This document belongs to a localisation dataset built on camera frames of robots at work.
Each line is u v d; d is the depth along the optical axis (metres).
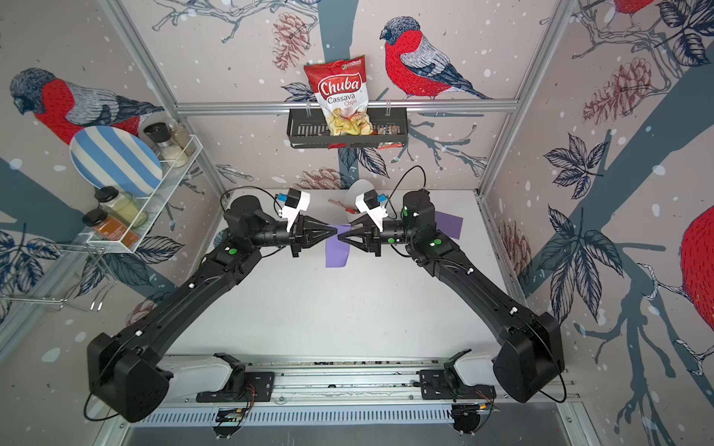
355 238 0.64
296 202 0.55
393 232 0.60
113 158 0.71
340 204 1.00
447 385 0.66
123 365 0.38
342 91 0.80
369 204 0.57
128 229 0.64
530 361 0.48
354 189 1.04
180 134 0.85
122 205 0.65
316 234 0.63
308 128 0.95
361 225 0.64
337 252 0.66
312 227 0.61
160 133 0.78
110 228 0.62
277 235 0.59
